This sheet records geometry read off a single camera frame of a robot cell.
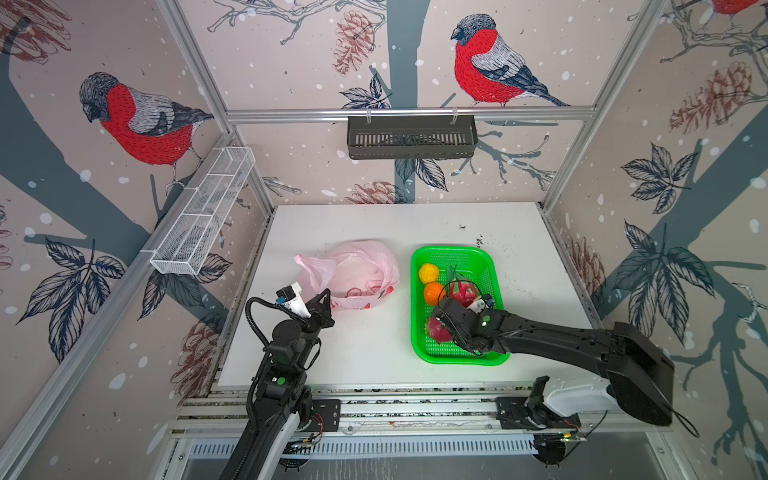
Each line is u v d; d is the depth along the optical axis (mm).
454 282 904
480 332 593
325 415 730
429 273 947
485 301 759
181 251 699
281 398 567
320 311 687
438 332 795
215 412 762
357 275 1003
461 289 872
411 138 1041
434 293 923
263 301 635
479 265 951
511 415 729
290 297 673
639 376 399
